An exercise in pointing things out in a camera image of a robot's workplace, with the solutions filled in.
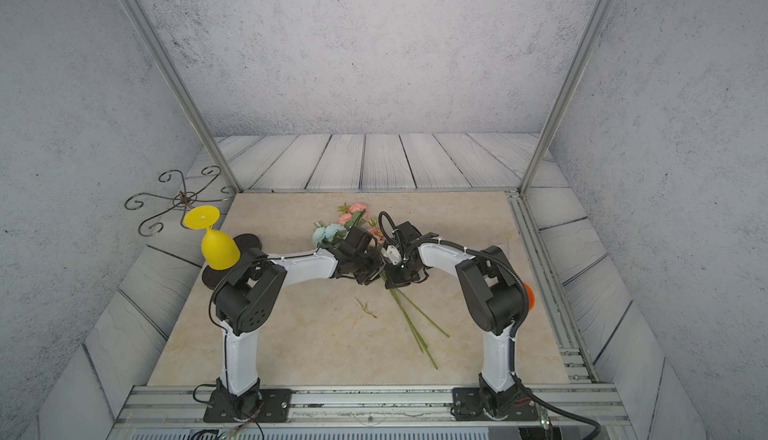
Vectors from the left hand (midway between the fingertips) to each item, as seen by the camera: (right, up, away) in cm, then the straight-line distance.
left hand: (394, 271), depth 95 cm
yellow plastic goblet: (-44, +10, -20) cm, 49 cm away
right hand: (-2, -4, -3) cm, 5 cm away
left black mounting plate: (-31, -28, -22) cm, 47 cm away
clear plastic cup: (+37, +9, +8) cm, 39 cm away
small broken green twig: (-9, -10, -4) cm, 14 cm away
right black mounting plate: (+18, -28, -22) cm, 40 cm away
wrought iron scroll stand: (-54, +22, -18) cm, 60 cm away
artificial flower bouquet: (-14, +17, +13) cm, 26 cm away
